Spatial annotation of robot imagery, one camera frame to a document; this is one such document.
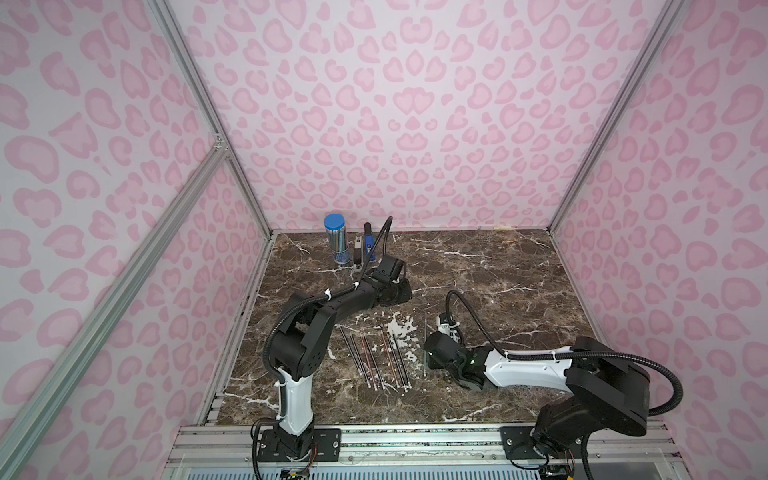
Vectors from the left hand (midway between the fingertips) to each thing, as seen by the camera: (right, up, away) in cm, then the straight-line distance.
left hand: (413, 292), depth 95 cm
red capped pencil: (-8, -18, -8) cm, 21 cm away
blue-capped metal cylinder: (-25, +19, +2) cm, 31 cm away
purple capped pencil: (-5, -19, -9) cm, 22 cm away
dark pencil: (-20, -16, -5) cm, 26 cm away
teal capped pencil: (+1, -9, -25) cm, 26 cm away
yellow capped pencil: (-2, -23, -12) cm, 26 cm away
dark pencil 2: (-15, -21, -10) cm, 27 cm away
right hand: (+5, -16, -7) cm, 18 cm away
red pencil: (-12, -21, -10) cm, 26 cm away
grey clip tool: (-19, +12, +12) cm, 26 cm away
